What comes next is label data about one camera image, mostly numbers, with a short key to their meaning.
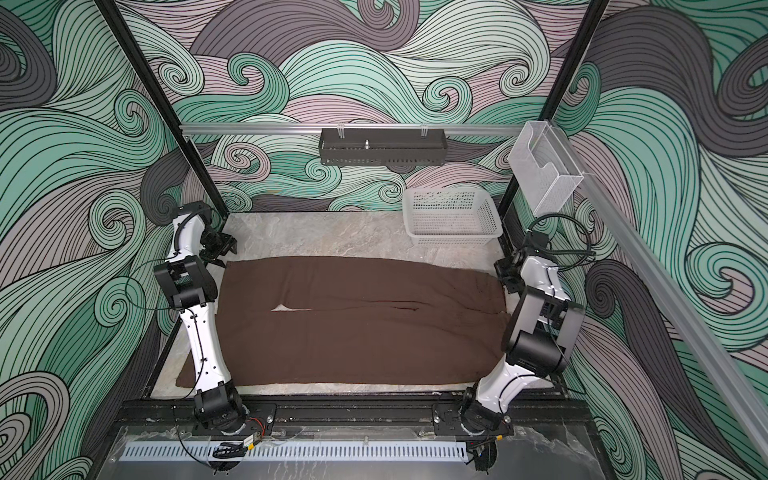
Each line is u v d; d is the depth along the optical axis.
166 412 0.74
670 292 0.52
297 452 0.70
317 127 0.93
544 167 0.79
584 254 0.75
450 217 1.18
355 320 0.90
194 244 0.73
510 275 0.78
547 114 0.90
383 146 0.98
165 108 0.88
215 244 0.90
